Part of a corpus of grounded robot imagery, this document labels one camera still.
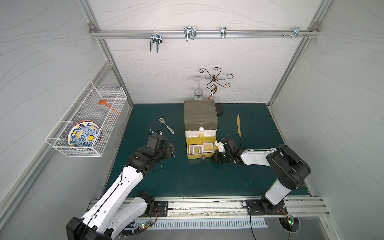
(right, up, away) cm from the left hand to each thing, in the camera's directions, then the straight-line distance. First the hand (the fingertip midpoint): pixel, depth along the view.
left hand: (168, 148), depth 77 cm
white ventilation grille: (+16, -35, -7) cm, 39 cm away
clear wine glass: (+16, +32, +20) cm, 41 cm away
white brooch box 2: (+22, -3, +18) cm, 29 cm away
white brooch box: (+14, -4, +16) cm, 22 cm away
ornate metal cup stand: (+26, +41, +16) cm, 51 cm away
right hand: (+23, -9, +14) cm, 29 cm away
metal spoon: (-11, +14, +32) cm, 36 cm away
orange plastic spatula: (-35, +24, +1) cm, 43 cm away
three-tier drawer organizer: (+17, +14, +7) cm, 23 cm away
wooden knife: (+46, +11, +31) cm, 56 cm away
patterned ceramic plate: (-33, +9, -15) cm, 37 cm away
